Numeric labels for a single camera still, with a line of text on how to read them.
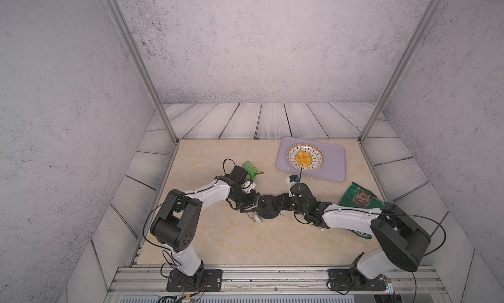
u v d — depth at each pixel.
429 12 0.74
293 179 0.81
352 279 0.65
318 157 1.10
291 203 0.76
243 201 0.78
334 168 1.07
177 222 0.47
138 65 0.87
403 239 0.44
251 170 1.01
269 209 0.87
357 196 0.94
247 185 0.80
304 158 1.08
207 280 0.73
